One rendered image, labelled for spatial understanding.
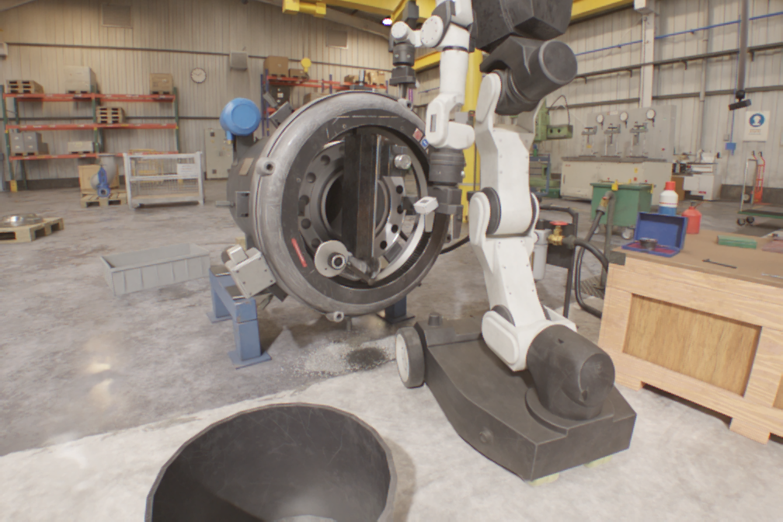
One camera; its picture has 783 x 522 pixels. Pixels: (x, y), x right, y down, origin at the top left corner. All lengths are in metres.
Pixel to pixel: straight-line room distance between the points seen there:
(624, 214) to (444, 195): 3.41
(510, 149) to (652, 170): 5.98
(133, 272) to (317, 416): 2.06
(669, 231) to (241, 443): 1.42
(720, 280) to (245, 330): 1.56
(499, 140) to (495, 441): 0.79
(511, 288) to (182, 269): 2.10
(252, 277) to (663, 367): 1.32
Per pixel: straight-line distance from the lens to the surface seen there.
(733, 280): 1.33
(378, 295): 1.29
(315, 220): 1.26
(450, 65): 0.98
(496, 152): 1.11
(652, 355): 1.48
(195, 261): 2.69
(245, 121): 1.79
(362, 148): 1.16
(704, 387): 1.45
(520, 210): 1.12
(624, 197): 4.23
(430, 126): 0.96
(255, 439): 0.71
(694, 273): 1.35
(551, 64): 0.98
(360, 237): 1.18
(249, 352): 1.56
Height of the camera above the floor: 0.76
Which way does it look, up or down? 10 degrees down
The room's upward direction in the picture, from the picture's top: straight up
